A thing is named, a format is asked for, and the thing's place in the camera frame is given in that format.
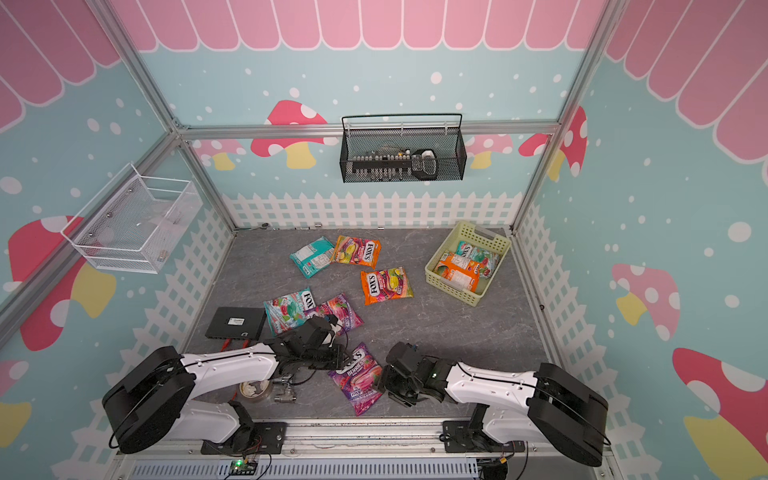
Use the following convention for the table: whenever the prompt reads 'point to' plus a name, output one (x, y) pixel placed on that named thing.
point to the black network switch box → (241, 323)
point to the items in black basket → (397, 165)
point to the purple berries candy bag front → (360, 381)
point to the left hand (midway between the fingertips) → (348, 363)
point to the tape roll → (254, 388)
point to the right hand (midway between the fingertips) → (377, 391)
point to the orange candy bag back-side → (460, 271)
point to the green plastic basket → (466, 232)
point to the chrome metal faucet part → (287, 395)
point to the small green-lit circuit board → (241, 467)
